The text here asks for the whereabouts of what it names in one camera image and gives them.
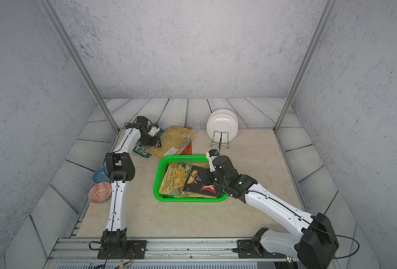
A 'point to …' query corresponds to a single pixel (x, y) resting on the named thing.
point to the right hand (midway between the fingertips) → (201, 173)
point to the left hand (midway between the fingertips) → (159, 143)
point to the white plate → (224, 121)
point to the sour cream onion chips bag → (174, 178)
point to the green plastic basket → (179, 159)
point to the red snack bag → (188, 149)
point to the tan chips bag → (174, 140)
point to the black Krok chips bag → (200, 180)
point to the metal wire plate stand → (227, 144)
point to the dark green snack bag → (141, 148)
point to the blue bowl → (101, 175)
